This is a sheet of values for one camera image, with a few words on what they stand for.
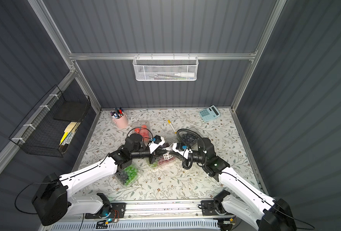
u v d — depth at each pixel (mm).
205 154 564
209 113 1151
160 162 851
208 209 725
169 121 1118
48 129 721
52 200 404
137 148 633
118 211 722
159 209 754
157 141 634
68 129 744
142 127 1033
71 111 799
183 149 595
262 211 407
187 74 863
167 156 773
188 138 961
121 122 1047
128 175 819
